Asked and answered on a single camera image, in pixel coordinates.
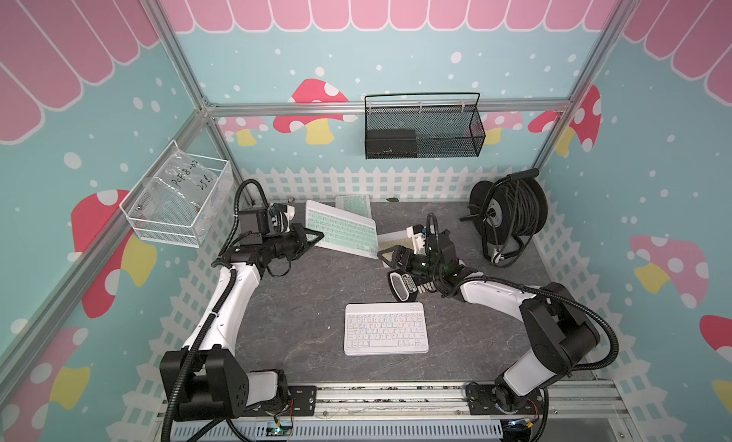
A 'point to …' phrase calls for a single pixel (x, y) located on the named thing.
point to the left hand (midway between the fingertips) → (323, 239)
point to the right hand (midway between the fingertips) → (384, 256)
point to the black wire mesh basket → (422, 132)
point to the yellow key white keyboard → (396, 238)
